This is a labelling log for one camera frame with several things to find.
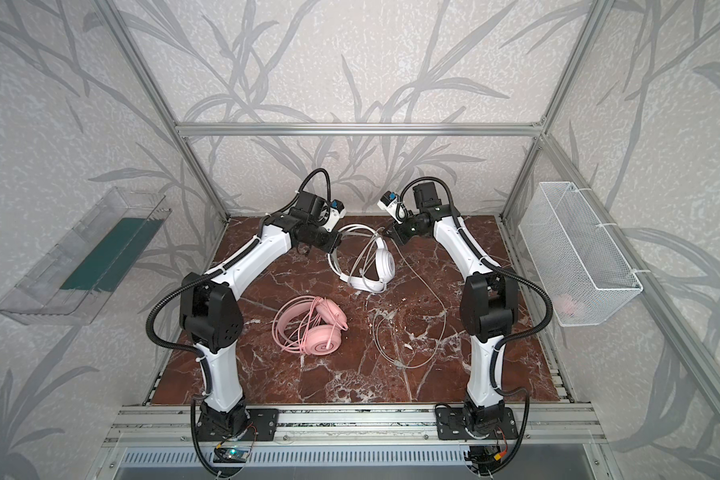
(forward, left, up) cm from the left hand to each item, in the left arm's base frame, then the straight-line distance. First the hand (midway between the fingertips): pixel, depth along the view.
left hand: (343, 231), depth 91 cm
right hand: (+3, -14, +1) cm, 15 cm away
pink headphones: (-25, +9, -12) cm, 29 cm away
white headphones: (-14, -13, +3) cm, 19 cm away
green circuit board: (-55, +24, -19) cm, 63 cm away
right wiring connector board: (-55, -37, -20) cm, 69 cm away
